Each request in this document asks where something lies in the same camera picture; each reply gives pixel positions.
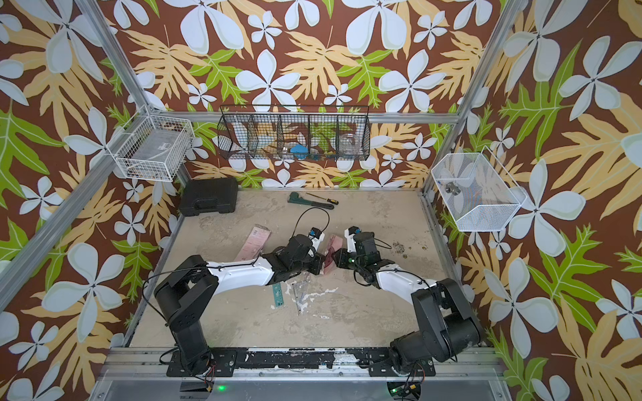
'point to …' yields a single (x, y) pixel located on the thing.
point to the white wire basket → (152, 146)
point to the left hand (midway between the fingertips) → (328, 254)
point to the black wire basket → (306, 133)
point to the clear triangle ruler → (300, 291)
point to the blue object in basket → (299, 151)
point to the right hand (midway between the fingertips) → (331, 254)
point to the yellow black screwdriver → (333, 201)
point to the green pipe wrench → (294, 197)
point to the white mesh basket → (481, 195)
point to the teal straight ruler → (277, 295)
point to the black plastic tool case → (209, 194)
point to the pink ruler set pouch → (253, 244)
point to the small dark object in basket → (450, 187)
